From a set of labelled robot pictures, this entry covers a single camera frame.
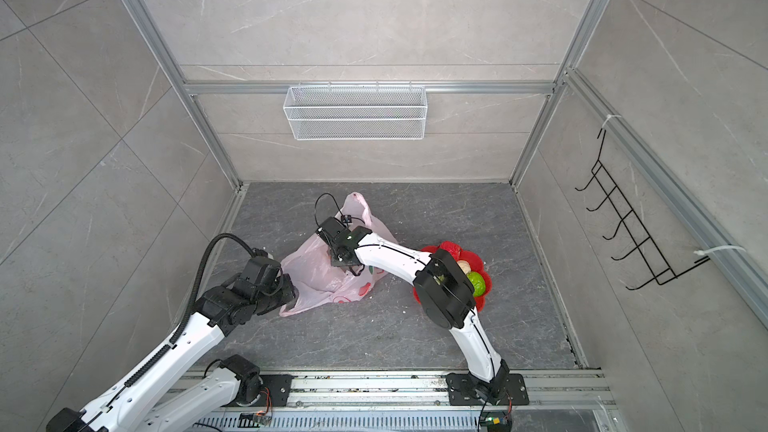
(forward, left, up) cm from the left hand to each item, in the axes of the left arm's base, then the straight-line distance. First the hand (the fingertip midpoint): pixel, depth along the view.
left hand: (293, 280), depth 79 cm
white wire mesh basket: (+53, -17, +17) cm, 59 cm away
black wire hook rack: (-9, -81, +20) cm, 84 cm away
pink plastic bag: (+2, -6, -5) cm, 8 cm away
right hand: (+12, -12, -7) cm, 18 cm away
